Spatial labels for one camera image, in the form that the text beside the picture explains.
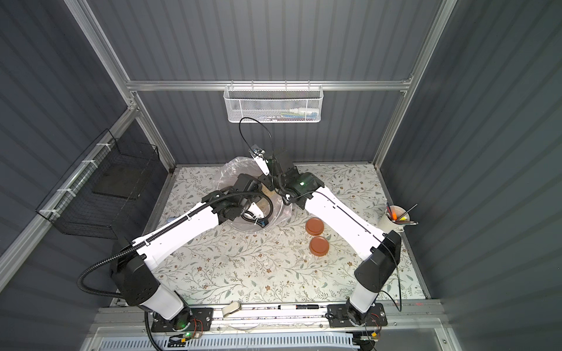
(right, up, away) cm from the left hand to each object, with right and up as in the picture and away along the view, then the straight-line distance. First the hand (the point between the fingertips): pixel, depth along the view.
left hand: (250, 189), depth 80 cm
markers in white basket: (+16, +32, +13) cm, 38 cm away
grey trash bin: (+12, -8, -8) cm, 16 cm away
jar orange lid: (+26, -17, +17) cm, 35 cm away
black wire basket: (-51, -2, -7) cm, 51 cm away
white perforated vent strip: (+29, -50, -9) cm, 59 cm away
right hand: (+9, +9, -6) cm, 14 cm away
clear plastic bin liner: (+5, -4, -6) cm, 9 cm away
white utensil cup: (+59, -12, +11) cm, 61 cm away
